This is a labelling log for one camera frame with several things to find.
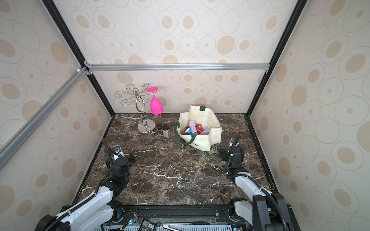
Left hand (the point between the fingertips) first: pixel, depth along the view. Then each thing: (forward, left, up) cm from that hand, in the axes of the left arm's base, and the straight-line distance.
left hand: (125, 151), depth 83 cm
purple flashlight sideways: (+16, -49, -1) cm, 51 cm away
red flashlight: (+17, -35, -4) cm, 39 cm away
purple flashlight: (+19, -40, -2) cm, 44 cm away
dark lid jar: (+21, -16, -5) cm, 27 cm away
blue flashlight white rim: (+18, -37, -3) cm, 41 cm away
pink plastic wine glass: (+28, -15, +10) cm, 33 cm away
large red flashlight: (+22, -44, -5) cm, 50 cm away
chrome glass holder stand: (+28, -3, -11) cm, 30 cm away
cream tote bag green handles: (+26, -48, +3) cm, 55 cm away
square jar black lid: (+19, -21, -7) cm, 29 cm away
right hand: (+4, -67, -3) cm, 67 cm away
